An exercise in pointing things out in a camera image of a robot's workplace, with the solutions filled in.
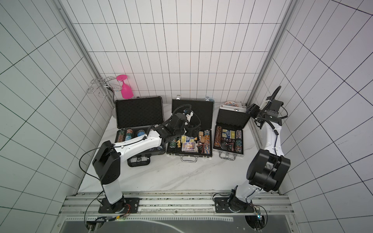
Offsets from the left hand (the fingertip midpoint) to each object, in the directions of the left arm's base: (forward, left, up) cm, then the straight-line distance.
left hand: (192, 129), depth 84 cm
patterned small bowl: (+35, -33, -14) cm, 50 cm away
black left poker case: (+15, +41, -8) cm, 44 cm away
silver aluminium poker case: (+10, -25, -2) cm, 27 cm away
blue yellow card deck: (+6, -26, -15) cm, 31 cm away
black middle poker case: (-1, -3, -14) cm, 14 cm away
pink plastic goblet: (+33, +49, +1) cm, 59 cm away
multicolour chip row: (-1, -10, -14) cm, 17 cm away
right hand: (+10, -37, +8) cm, 39 cm away
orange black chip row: (+4, -18, -14) cm, 23 cm away
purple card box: (-5, +2, -12) cm, 13 cm away
